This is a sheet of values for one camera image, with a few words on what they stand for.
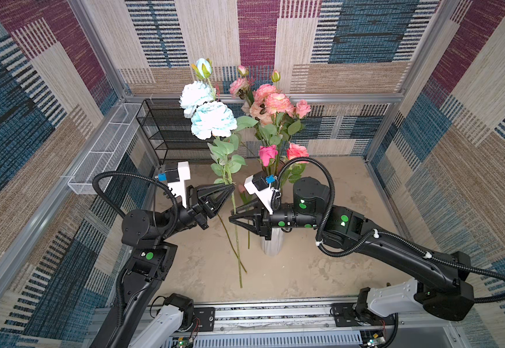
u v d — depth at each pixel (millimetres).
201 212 444
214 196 471
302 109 760
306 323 729
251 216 479
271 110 602
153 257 454
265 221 458
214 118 373
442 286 393
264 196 462
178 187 436
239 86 730
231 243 913
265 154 606
